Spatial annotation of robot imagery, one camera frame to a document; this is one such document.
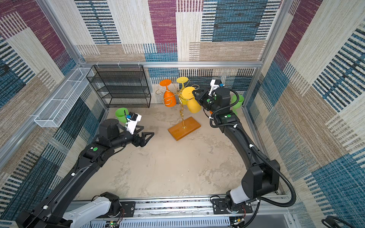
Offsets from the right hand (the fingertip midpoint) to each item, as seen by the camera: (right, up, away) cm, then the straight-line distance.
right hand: (191, 92), depth 73 cm
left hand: (-22, -18, -2) cm, 28 cm away
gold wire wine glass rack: (-4, -20, +30) cm, 36 cm away
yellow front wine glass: (+1, -6, +8) cm, 10 cm away
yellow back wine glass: (-5, +10, +15) cm, 19 cm away
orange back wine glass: (-13, +1, +20) cm, 24 cm away
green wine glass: (-48, -10, +26) cm, 55 cm away
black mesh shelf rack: (-52, +12, +38) cm, 65 cm away
